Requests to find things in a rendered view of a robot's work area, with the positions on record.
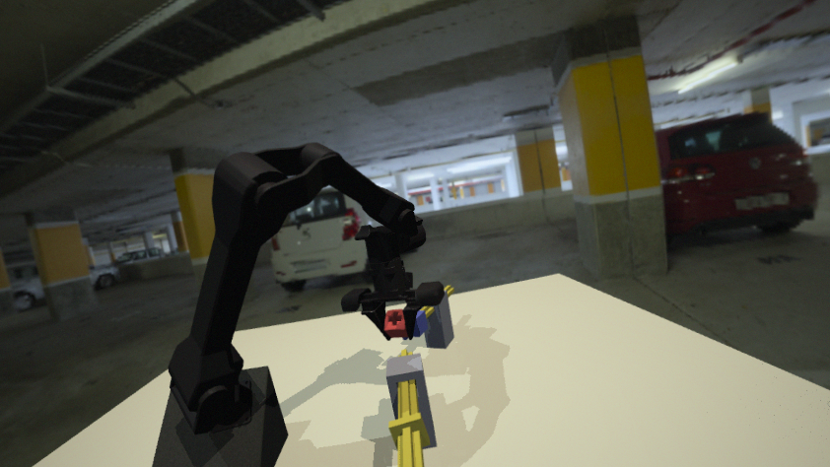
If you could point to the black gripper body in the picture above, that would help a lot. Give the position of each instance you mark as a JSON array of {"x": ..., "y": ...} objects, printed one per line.
[{"x": 389, "y": 284}]

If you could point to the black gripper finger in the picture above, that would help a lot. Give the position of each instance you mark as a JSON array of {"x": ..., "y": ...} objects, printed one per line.
[
  {"x": 377, "y": 316},
  {"x": 409, "y": 313}
]

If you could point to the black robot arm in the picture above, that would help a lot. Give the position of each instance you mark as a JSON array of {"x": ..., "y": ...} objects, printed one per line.
[{"x": 252, "y": 197}]

